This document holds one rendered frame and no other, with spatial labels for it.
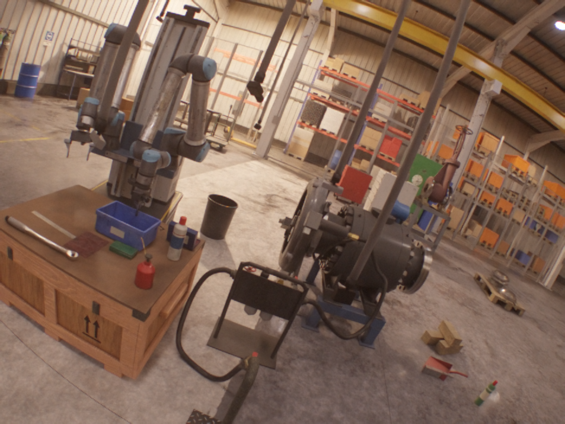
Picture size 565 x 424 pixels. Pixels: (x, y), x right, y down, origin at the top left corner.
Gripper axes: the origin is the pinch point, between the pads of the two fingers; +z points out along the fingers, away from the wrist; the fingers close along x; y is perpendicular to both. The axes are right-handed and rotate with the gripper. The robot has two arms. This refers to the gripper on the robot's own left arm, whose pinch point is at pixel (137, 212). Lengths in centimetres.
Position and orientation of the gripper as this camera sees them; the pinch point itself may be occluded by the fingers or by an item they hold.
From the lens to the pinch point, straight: 172.4
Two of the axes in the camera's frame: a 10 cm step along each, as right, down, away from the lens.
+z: -3.6, 8.9, 2.7
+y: 9.3, 3.6, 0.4
